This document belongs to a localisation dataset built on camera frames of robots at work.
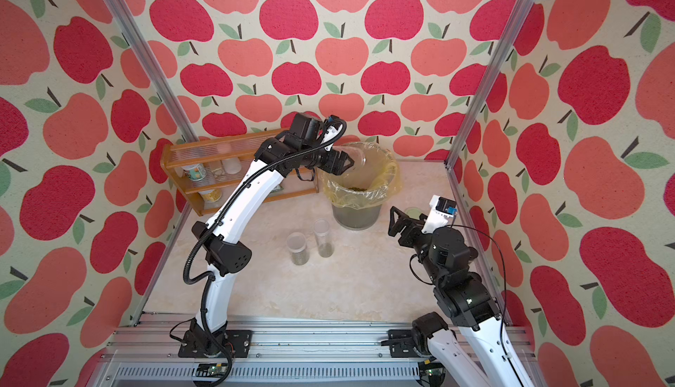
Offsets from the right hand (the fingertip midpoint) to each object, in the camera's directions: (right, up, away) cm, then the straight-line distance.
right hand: (408, 218), depth 67 cm
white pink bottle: (-58, +16, +29) cm, 66 cm away
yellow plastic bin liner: (-6, +11, +27) cm, 30 cm away
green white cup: (-69, +13, +24) cm, 74 cm away
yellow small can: (-68, +5, +36) cm, 77 cm away
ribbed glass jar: (-12, +16, +12) cm, 23 cm away
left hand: (-16, +15, +9) cm, 24 cm away
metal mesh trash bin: (-10, -4, +31) cm, 33 cm away
